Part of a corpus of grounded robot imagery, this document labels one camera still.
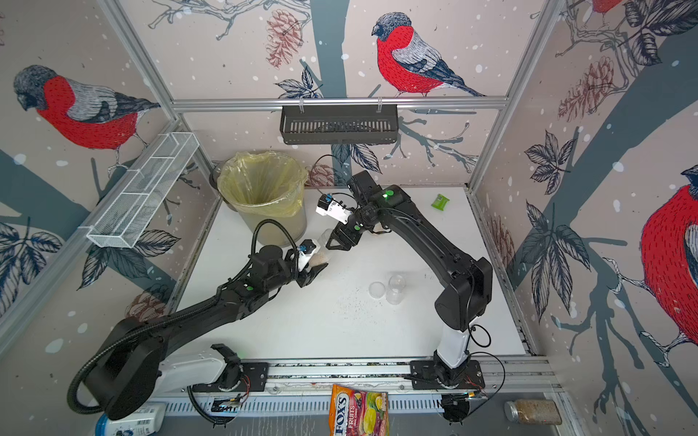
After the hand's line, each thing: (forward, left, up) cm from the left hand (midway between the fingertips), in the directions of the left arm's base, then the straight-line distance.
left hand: (323, 251), depth 81 cm
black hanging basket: (+52, -3, +11) cm, 54 cm away
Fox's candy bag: (-39, -11, -12) cm, 42 cm away
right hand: (+2, -4, +7) cm, 8 cm away
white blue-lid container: (-41, +39, -10) cm, 58 cm away
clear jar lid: (-5, -17, -16) cm, 24 cm away
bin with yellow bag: (+31, +25, -3) cm, 40 cm away
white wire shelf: (+1, +51, +14) cm, 53 cm away
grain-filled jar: (-39, -54, -11) cm, 67 cm away
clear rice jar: (-5, -1, +7) cm, 8 cm away
